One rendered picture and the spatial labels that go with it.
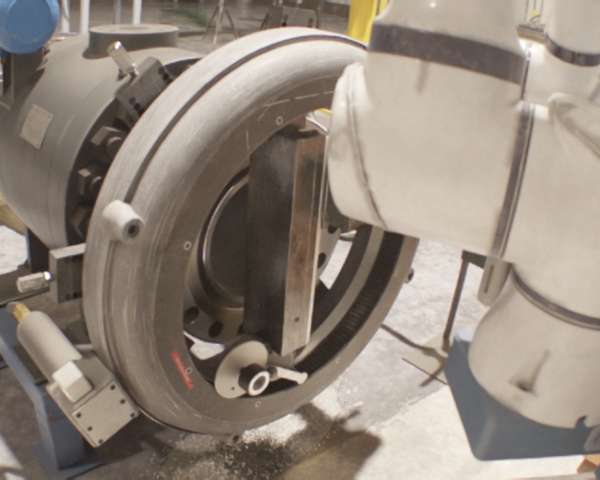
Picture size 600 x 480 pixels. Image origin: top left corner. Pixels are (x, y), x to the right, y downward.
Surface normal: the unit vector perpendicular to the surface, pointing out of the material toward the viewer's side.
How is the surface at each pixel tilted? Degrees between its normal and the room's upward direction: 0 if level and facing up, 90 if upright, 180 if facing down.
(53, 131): 61
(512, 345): 68
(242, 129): 90
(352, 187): 106
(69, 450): 90
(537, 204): 86
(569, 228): 92
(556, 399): 77
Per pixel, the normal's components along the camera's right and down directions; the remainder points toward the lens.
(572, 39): -0.49, 0.65
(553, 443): 0.03, 0.44
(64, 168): -0.64, -0.07
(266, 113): 0.70, 0.38
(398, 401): 0.10, -0.89
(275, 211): -0.72, 0.28
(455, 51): -0.16, 0.26
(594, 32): 0.07, 0.72
